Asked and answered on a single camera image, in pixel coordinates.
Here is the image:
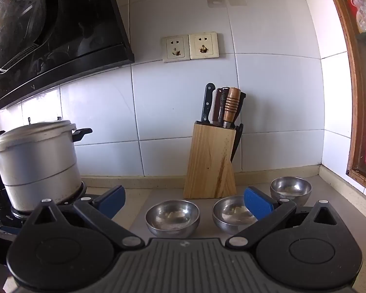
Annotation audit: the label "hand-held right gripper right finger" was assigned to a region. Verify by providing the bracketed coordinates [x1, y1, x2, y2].
[226, 186, 344, 250]

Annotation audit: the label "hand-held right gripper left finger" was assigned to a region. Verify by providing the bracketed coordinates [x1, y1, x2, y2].
[18, 186, 144, 250]

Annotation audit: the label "stainless steel bowl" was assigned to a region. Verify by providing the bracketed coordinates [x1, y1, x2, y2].
[270, 176, 312, 207]
[145, 200, 200, 237]
[213, 195, 260, 235]

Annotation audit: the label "wooden knife block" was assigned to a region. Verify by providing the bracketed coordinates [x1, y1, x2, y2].
[183, 121, 237, 199]

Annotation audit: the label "aluminium pressure cooker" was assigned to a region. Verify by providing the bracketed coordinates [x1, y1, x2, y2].
[0, 116, 93, 213]

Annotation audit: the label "dark ribbed sharpening steel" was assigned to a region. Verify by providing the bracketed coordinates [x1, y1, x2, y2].
[217, 87, 230, 127]

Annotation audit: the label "black glass gas stove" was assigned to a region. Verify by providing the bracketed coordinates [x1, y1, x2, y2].
[0, 165, 90, 264]

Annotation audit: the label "black range hood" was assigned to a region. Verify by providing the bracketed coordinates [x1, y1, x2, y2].
[0, 0, 135, 111]

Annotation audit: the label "black handle scissors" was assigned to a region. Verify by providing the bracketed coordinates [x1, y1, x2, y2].
[231, 123, 244, 163]

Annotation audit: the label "ribbed wooden handle knife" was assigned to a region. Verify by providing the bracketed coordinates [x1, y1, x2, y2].
[223, 87, 242, 129]

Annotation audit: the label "plain black handle knife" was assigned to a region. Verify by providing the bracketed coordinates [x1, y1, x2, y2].
[234, 92, 247, 123]

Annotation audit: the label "brown handle knife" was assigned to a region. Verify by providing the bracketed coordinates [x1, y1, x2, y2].
[209, 88, 225, 126]

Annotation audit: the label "black riveted handle knife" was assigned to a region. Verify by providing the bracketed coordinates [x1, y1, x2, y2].
[201, 83, 217, 126]

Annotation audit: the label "cream wall outlet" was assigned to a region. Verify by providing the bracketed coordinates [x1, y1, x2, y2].
[162, 35, 190, 63]
[188, 32, 220, 60]

